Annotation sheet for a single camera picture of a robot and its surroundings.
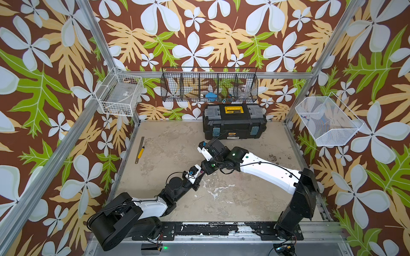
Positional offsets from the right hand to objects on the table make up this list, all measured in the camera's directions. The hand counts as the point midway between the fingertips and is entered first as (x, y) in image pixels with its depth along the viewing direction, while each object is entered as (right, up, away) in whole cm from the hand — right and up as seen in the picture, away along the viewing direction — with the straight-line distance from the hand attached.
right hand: (200, 166), depth 79 cm
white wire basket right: (+68, +23, +3) cm, 72 cm away
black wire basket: (+5, +48, +20) cm, 52 cm away
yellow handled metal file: (-40, +6, +25) cm, 47 cm away
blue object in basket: (+6, +40, +17) cm, 44 cm away
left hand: (+1, -1, +2) cm, 3 cm away
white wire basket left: (-45, +39, +8) cm, 59 cm away
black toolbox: (+21, +25, +20) cm, 38 cm away
